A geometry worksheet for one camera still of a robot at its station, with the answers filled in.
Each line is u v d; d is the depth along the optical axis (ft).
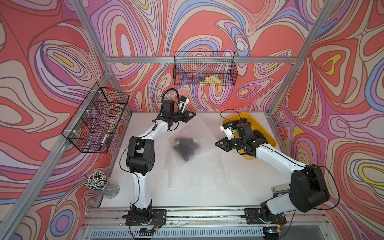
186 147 3.16
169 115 2.52
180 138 3.22
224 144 2.41
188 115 2.80
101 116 2.61
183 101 2.74
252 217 2.39
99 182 2.23
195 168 2.97
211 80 2.98
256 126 3.52
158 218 2.38
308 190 1.40
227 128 2.49
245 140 2.17
